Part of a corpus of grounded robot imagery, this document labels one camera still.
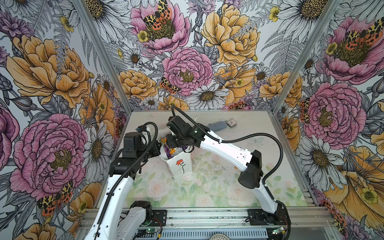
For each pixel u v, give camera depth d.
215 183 0.85
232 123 1.12
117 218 0.43
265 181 0.56
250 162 0.50
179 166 0.75
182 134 0.58
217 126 1.10
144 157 0.49
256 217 0.74
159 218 0.74
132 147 0.53
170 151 0.76
